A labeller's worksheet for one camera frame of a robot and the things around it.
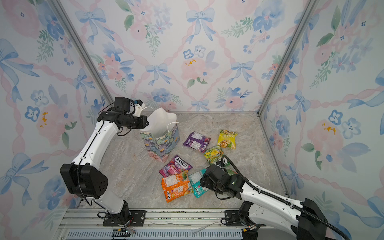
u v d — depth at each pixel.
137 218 0.75
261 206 0.61
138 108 0.74
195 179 0.85
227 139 1.00
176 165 0.89
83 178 0.43
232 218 0.73
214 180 0.62
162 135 0.75
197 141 1.00
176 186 0.82
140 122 0.73
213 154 0.94
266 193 0.48
